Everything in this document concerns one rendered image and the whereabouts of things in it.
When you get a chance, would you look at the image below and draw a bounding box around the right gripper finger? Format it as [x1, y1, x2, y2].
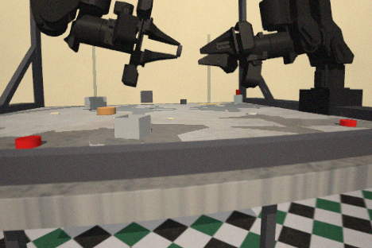
[141, 49, 178, 67]
[148, 17, 180, 46]

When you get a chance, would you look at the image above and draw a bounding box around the orange wooden disc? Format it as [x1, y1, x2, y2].
[97, 107, 116, 115]

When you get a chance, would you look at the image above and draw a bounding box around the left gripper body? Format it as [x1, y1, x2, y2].
[225, 21, 271, 74]

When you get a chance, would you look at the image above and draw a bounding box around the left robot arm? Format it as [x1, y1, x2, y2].
[240, 0, 355, 89]

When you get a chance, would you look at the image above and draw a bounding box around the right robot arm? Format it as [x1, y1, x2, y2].
[30, 0, 139, 52]

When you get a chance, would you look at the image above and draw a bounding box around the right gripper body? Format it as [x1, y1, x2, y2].
[99, 0, 153, 87]

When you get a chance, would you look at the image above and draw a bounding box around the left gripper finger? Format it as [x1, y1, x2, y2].
[200, 26, 239, 59]
[198, 54, 227, 72]

